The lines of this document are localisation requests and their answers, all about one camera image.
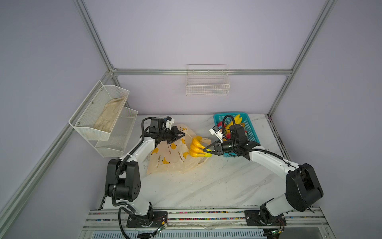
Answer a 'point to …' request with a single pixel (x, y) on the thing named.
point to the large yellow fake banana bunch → (196, 150)
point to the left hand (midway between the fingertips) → (184, 134)
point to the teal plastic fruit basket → (249, 129)
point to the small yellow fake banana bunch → (237, 121)
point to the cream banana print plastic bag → (167, 157)
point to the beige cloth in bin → (105, 121)
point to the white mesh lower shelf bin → (115, 146)
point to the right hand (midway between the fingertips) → (204, 150)
